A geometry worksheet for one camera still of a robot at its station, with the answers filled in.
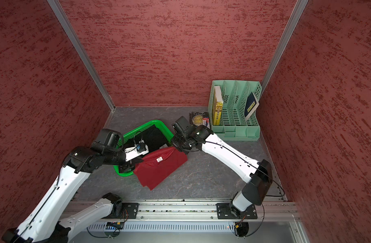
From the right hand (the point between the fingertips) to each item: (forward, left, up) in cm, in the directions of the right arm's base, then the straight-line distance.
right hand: (173, 147), depth 74 cm
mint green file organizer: (+35, -48, -22) cm, 63 cm away
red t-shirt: (-10, +9, -2) cm, 14 cm away
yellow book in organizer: (+27, -26, +2) cm, 38 cm away
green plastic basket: (+17, +6, -15) cm, 23 cm away
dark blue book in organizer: (+37, -53, -7) cm, 65 cm away
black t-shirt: (+17, +16, -17) cm, 29 cm away
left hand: (-8, +15, +2) cm, 17 cm away
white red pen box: (+30, -21, -18) cm, 41 cm away
